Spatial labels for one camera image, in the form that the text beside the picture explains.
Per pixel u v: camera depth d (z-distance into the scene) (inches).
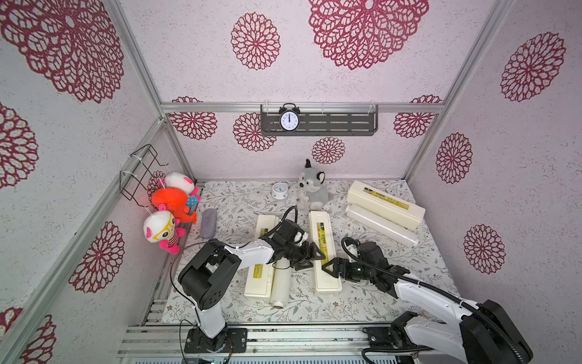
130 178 28.8
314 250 31.2
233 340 28.8
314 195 39.8
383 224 38.6
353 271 28.8
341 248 27.6
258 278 31.3
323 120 37.3
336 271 29.3
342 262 29.2
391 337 25.8
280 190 44.4
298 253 30.7
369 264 25.7
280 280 32.7
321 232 35.4
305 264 33.6
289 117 35.3
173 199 34.8
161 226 31.5
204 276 18.7
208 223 39.8
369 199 40.6
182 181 37.3
